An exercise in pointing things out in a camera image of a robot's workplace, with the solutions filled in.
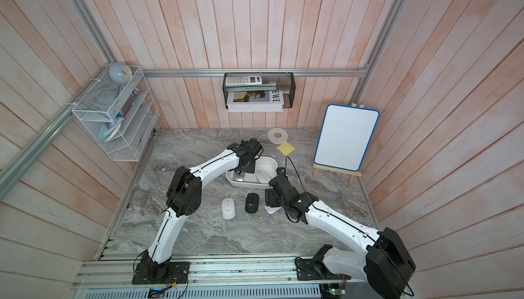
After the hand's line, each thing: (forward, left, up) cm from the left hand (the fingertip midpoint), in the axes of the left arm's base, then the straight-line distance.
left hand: (242, 168), depth 98 cm
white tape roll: (+26, -19, -4) cm, 33 cm away
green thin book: (+22, -5, +31) cm, 38 cm away
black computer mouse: (-17, -5, -1) cm, 18 cm away
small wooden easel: (-5, -52, +3) cm, 52 cm away
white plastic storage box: (+3, -12, -4) cm, 13 cm away
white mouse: (-20, +5, -1) cm, 21 cm away
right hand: (-15, -15, +5) cm, 22 cm away
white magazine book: (+22, -9, +24) cm, 34 cm away
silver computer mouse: (-3, +3, -4) cm, 5 cm away
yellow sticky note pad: (+16, -23, -4) cm, 29 cm away
